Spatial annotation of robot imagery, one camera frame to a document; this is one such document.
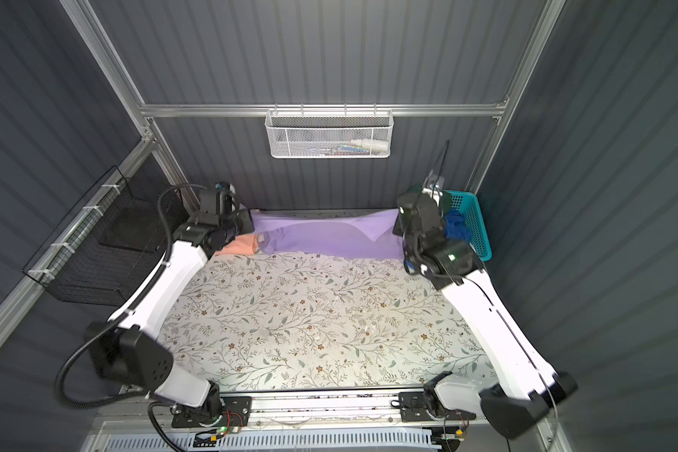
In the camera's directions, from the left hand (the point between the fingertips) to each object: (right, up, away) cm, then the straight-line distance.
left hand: (245, 216), depth 82 cm
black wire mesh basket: (-33, -10, -8) cm, 36 cm away
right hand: (+47, 0, -15) cm, 50 cm away
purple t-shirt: (+31, -5, -7) cm, 32 cm away
